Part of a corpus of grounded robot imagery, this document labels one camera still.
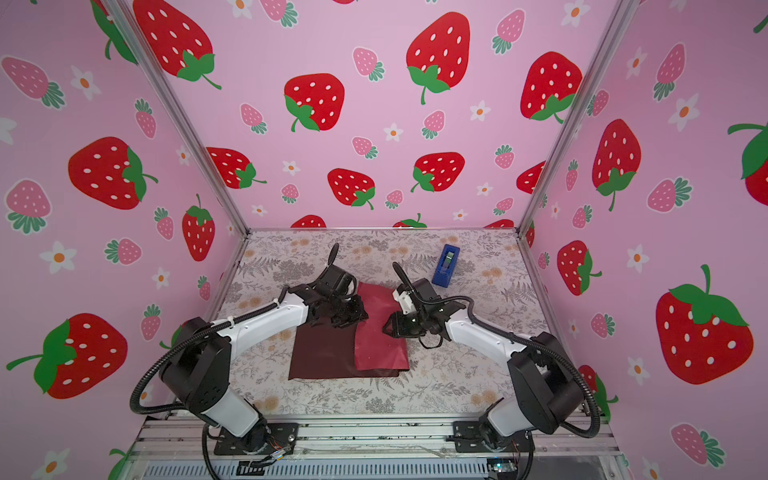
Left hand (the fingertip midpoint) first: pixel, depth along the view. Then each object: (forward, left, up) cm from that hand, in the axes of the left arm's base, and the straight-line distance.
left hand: (370, 315), depth 86 cm
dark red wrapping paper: (-10, +2, -2) cm, 10 cm away
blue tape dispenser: (+22, -25, -3) cm, 34 cm away
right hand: (-4, -4, 0) cm, 6 cm away
